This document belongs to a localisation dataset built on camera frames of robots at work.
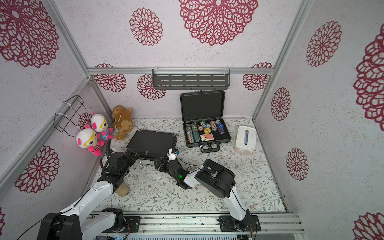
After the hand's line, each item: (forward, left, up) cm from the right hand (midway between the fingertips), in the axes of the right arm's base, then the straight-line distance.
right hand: (155, 160), depth 88 cm
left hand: (+2, +13, +2) cm, 13 cm away
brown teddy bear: (+23, +24, +8) cm, 34 cm away
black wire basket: (+12, +42, +25) cm, 51 cm away
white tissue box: (+17, -57, -3) cm, 59 cm away
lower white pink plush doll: (+6, +37, +12) cm, 39 cm away
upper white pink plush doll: (+18, +36, +11) cm, 42 cm away
